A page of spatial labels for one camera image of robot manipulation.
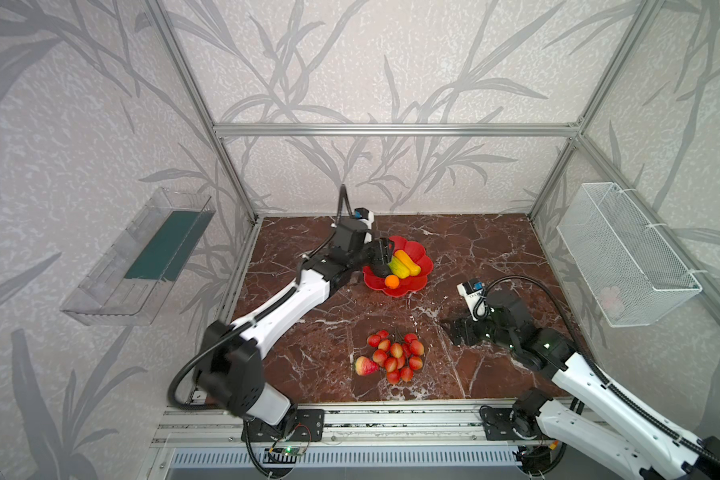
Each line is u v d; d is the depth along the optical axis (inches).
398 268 39.5
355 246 24.9
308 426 28.5
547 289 40.1
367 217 28.9
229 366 16.4
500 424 29.0
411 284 39.6
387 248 28.7
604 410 18.1
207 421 29.7
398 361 31.5
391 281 38.7
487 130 69.1
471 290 26.2
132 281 25.3
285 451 27.8
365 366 31.1
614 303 28.6
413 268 39.5
